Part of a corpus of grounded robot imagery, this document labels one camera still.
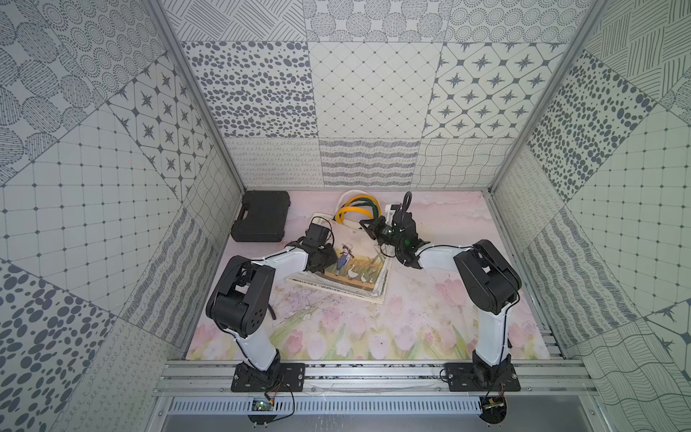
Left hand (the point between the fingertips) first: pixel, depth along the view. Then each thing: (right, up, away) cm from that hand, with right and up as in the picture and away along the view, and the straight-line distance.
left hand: (342, 259), depth 94 cm
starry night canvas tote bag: (-2, +21, +18) cm, 28 cm away
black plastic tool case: (-33, +15, +13) cm, 39 cm away
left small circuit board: (-21, -36, -23) cm, 47 cm away
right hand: (+6, +15, -1) cm, 16 cm away
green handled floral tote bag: (+7, -3, -1) cm, 8 cm away
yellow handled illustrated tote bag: (+3, +16, +12) cm, 20 cm away
